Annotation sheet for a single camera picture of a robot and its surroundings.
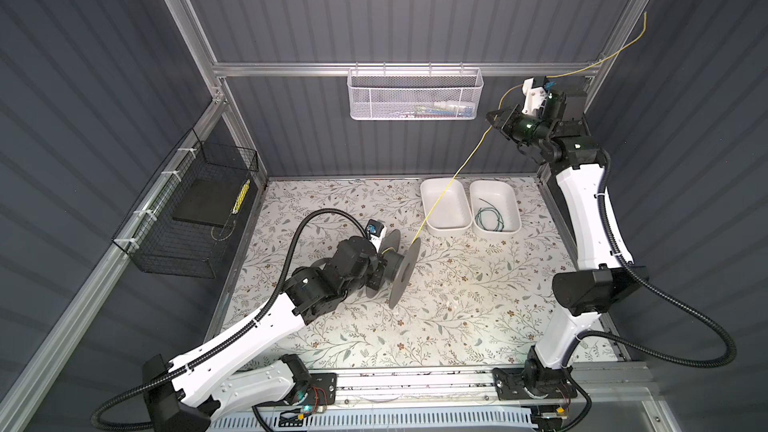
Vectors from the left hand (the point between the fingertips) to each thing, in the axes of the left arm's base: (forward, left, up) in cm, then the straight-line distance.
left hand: (382, 258), depth 72 cm
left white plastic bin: (+29, -27, -21) cm, 45 cm away
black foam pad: (+15, +43, +7) cm, 47 cm away
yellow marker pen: (+18, +37, +5) cm, 42 cm away
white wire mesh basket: (+78, -17, 0) cm, 80 cm away
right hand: (+24, -28, +24) cm, 44 cm away
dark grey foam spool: (-4, -4, +2) cm, 6 cm away
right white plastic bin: (+36, -48, -20) cm, 63 cm away
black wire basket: (+9, +49, +6) cm, 50 cm away
